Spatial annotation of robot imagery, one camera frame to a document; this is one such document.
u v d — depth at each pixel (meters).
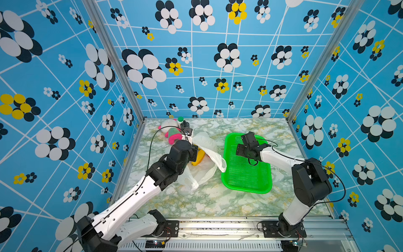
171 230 0.72
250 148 0.70
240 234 0.73
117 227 0.41
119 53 0.86
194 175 0.88
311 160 0.49
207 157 0.75
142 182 0.46
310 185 0.47
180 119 1.09
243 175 0.91
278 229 0.72
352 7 0.68
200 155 0.94
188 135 0.59
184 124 1.02
